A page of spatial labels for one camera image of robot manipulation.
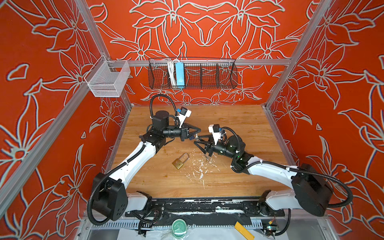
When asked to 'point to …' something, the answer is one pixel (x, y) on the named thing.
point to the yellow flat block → (248, 235)
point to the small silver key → (196, 138)
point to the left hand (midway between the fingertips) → (199, 130)
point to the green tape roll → (179, 228)
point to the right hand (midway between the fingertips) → (194, 141)
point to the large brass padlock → (178, 163)
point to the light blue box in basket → (180, 75)
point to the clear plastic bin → (108, 78)
